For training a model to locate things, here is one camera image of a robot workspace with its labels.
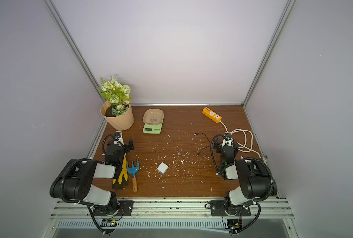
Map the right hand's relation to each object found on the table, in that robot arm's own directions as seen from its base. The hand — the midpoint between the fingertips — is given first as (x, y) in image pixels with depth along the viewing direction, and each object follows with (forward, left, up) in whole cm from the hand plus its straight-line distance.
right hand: (227, 137), depth 90 cm
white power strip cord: (-1, -12, -9) cm, 15 cm away
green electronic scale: (+10, +47, -6) cm, 49 cm away
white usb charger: (-17, +39, -7) cm, 43 cm away
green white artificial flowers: (+19, +69, +19) cm, 75 cm away
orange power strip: (+24, +6, -6) cm, 25 cm away
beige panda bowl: (+20, +51, -4) cm, 55 cm away
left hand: (-1, +64, +2) cm, 64 cm away
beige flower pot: (+9, +68, +3) cm, 69 cm away
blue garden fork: (-19, +57, -7) cm, 60 cm away
